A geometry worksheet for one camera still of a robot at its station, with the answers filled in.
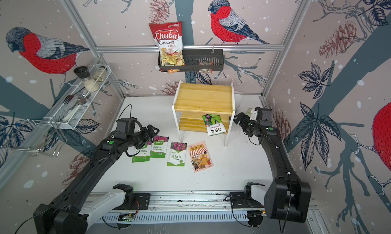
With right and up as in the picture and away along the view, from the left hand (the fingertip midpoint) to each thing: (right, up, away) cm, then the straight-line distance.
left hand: (157, 130), depth 78 cm
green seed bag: (-3, -11, +15) cm, 19 cm away
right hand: (+43, +5, +5) cm, 43 cm away
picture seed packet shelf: (+23, -17, +10) cm, 30 cm away
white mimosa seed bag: (+9, -16, +11) cm, 22 cm away
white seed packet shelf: (+30, +3, +6) cm, 31 cm away
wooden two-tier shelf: (+19, +15, -5) cm, 25 cm away
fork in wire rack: (-40, +18, -7) cm, 44 cm away
